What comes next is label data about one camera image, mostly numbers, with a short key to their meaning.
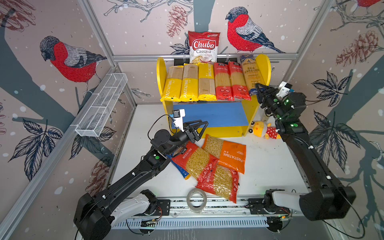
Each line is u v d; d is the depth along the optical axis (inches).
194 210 28.0
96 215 15.1
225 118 35.5
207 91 26.8
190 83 28.5
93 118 28.6
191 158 32.9
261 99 24.7
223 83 28.1
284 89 24.8
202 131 23.2
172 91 27.0
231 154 34.8
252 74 27.9
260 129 37.4
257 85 26.2
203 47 32.8
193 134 22.0
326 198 14.6
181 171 32.9
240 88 26.7
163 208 28.7
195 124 24.1
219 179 31.2
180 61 36.4
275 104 23.2
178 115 22.5
